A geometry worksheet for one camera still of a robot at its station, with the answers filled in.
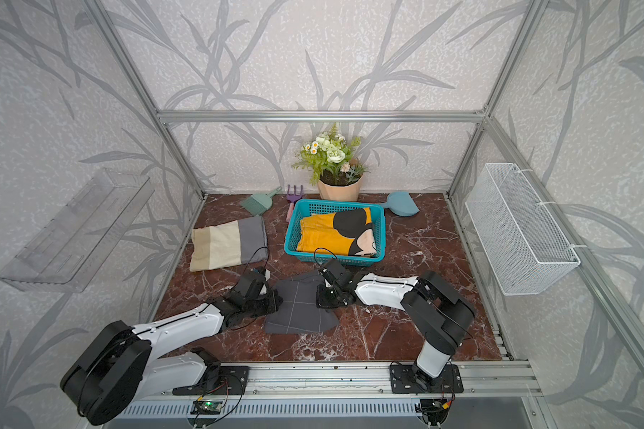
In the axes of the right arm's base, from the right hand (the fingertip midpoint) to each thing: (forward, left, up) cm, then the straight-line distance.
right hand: (315, 301), depth 87 cm
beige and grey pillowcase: (+23, +35, 0) cm, 42 cm away
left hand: (0, +10, 0) cm, 10 cm away
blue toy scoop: (+44, -35, -1) cm, 57 cm away
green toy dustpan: (+44, +28, 0) cm, 52 cm away
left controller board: (-28, +28, -2) cm, 40 cm away
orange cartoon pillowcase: (+25, -11, +5) cm, 28 cm away
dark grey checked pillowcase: (-4, +5, 0) cm, 6 cm away
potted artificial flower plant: (+38, -4, +28) cm, 48 cm away
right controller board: (-29, -33, -3) cm, 44 cm away
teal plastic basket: (+35, +6, +7) cm, 36 cm away
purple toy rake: (+48, +13, -1) cm, 50 cm away
